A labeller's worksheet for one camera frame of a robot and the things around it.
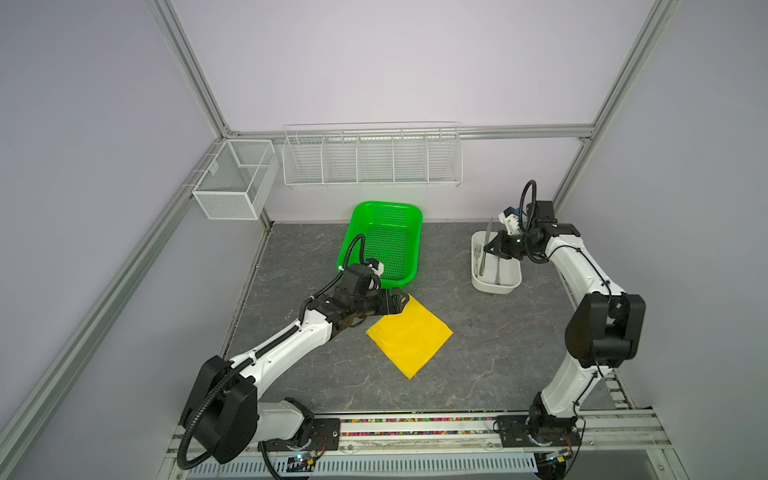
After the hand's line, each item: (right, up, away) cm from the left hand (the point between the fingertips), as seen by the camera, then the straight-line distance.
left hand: (397, 302), depth 81 cm
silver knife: (+26, +13, +8) cm, 31 cm away
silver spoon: (+35, +5, +24) cm, 43 cm away
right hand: (+28, +14, +9) cm, 32 cm away
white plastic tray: (+34, +7, +24) cm, 42 cm away
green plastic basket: (-2, +20, +35) cm, 40 cm away
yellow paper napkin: (+5, -13, +11) cm, 18 cm away
